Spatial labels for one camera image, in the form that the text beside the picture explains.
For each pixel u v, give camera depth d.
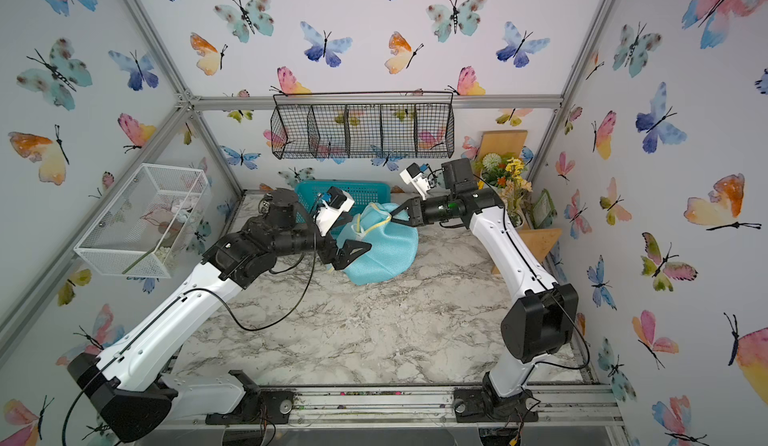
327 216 0.56
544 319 0.44
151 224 0.72
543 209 1.09
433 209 0.66
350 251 0.58
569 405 0.75
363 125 0.99
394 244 0.68
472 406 0.73
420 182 0.70
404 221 0.71
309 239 0.56
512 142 1.00
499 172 0.98
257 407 0.71
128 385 0.38
